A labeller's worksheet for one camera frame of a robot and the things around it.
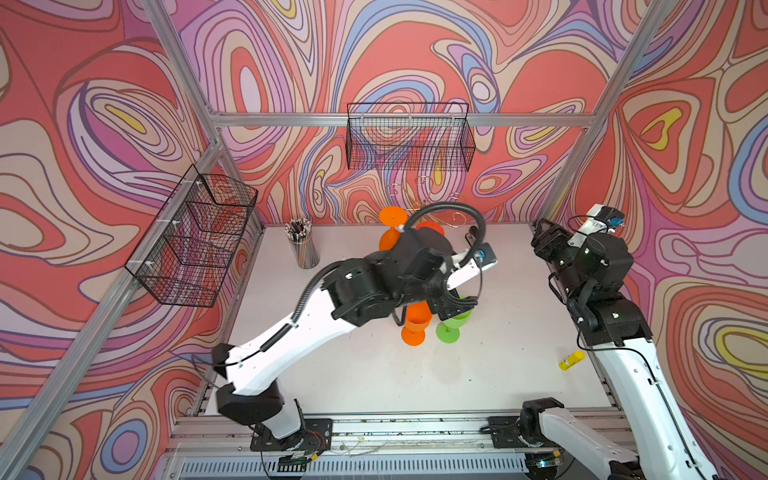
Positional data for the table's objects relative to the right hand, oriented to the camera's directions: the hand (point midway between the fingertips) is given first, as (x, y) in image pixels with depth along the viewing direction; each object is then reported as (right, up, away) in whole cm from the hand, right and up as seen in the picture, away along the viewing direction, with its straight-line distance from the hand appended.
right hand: (546, 231), depth 65 cm
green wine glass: (-17, -29, +25) cm, 42 cm away
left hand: (-21, -8, -10) cm, 24 cm away
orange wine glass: (-34, +5, +11) cm, 36 cm away
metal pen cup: (-64, +2, +29) cm, 70 cm away
